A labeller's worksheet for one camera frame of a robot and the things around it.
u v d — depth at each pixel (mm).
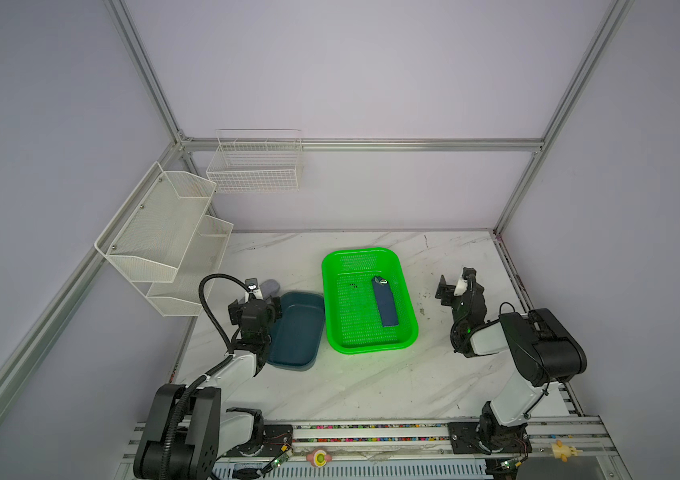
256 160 955
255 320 662
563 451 687
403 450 731
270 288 1010
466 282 790
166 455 370
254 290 756
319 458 672
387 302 984
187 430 416
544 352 483
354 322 938
